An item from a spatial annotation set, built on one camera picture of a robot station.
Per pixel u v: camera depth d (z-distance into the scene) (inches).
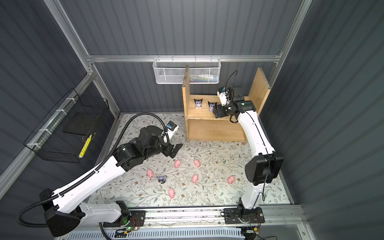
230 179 33.3
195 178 33.4
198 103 32.5
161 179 32.3
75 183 16.0
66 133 28.5
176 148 24.4
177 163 35.9
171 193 31.6
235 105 22.7
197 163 35.9
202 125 40.9
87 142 27.4
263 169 18.3
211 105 31.2
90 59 35.0
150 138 19.6
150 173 34.2
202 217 29.7
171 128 22.9
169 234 30.3
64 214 15.5
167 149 24.1
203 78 36.0
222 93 28.5
